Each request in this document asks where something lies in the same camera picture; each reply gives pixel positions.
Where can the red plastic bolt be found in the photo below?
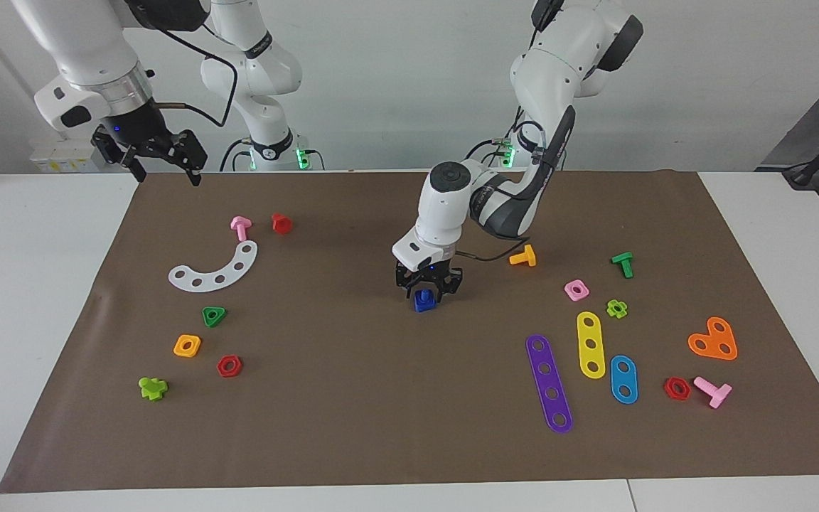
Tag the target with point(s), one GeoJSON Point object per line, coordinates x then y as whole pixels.
{"type": "Point", "coordinates": [281, 225]}

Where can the pink plastic bolt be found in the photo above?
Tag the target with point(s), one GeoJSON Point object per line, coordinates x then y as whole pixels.
{"type": "Point", "coordinates": [241, 227]}
{"type": "Point", "coordinates": [714, 392]}

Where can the lime green flower nut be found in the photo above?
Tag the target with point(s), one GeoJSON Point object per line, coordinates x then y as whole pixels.
{"type": "Point", "coordinates": [611, 308]}

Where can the brown paper table mat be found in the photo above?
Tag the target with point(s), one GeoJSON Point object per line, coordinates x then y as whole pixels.
{"type": "Point", "coordinates": [409, 398]}

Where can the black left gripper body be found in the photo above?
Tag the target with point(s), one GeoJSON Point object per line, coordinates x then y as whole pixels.
{"type": "Point", "coordinates": [427, 274]}

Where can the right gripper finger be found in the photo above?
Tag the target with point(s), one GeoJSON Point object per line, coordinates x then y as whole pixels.
{"type": "Point", "coordinates": [195, 176]}
{"type": "Point", "coordinates": [138, 171]}

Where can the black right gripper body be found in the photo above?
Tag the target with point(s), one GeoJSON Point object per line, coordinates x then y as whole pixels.
{"type": "Point", "coordinates": [143, 135]}

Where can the purple four-hole strip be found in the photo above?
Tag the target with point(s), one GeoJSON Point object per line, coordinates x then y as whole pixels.
{"type": "Point", "coordinates": [547, 381]}

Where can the blue two-hole strip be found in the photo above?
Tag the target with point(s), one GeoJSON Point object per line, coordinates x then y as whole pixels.
{"type": "Point", "coordinates": [623, 380]}

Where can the red hexagonal plastic nut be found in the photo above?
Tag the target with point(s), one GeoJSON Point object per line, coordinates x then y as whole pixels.
{"type": "Point", "coordinates": [668, 388]}
{"type": "Point", "coordinates": [222, 367]}

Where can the blue plastic bolt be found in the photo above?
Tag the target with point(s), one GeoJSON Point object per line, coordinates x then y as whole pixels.
{"type": "Point", "coordinates": [424, 294]}

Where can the white curved five-hole plate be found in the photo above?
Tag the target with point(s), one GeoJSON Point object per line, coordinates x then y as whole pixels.
{"type": "Point", "coordinates": [230, 269]}

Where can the green triangular plastic nut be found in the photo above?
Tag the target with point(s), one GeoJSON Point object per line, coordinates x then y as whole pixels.
{"type": "Point", "coordinates": [208, 320]}

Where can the orange three-hole corner plate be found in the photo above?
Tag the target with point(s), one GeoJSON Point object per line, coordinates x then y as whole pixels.
{"type": "Point", "coordinates": [712, 340]}

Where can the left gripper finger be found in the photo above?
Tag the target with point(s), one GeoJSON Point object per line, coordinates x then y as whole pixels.
{"type": "Point", "coordinates": [411, 291]}
{"type": "Point", "coordinates": [446, 290]}

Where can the blue square plastic nut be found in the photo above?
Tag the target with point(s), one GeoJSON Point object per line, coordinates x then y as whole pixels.
{"type": "Point", "coordinates": [424, 306]}

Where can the yellow three-hole strip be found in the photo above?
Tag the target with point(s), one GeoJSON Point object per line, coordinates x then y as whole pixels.
{"type": "Point", "coordinates": [591, 333]}

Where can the lime green plastic bolt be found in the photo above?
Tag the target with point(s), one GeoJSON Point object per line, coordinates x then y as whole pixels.
{"type": "Point", "coordinates": [152, 390]}

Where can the orange square plastic nut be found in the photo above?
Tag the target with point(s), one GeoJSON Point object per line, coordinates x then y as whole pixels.
{"type": "Point", "coordinates": [180, 346]}

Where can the pink square plastic nut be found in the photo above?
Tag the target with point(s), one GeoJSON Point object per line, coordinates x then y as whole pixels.
{"type": "Point", "coordinates": [569, 290]}

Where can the orange plastic bolt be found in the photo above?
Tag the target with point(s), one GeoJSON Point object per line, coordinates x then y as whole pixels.
{"type": "Point", "coordinates": [523, 257]}

